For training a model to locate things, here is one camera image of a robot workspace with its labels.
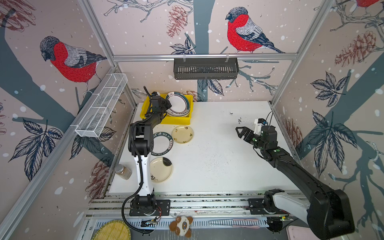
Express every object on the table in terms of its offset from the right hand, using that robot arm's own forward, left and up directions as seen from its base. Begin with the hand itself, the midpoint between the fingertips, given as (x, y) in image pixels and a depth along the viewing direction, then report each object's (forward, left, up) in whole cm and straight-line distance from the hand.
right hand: (240, 131), depth 83 cm
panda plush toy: (-44, +30, -13) cm, 54 cm away
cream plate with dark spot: (-18, +45, -14) cm, 51 cm away
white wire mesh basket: (-9, +75, +17) cm, 77 cm away
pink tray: (-43, -21, -15) cm, 51 cm away
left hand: (+27, +46, 0) cm, 53 cm away
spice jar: (-23, +63, -7) cm, 68 cm away
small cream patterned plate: (+7, +36, -15) cm, 39 cm away
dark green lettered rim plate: (+1, +49, -18) cm, 52 cm away
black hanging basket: (+47, +19, +12) cm, 52 cm away
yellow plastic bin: (+15, +46, -8) cm, 49 cm away
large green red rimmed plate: (+29, +39, -9) cm, 50 cm away
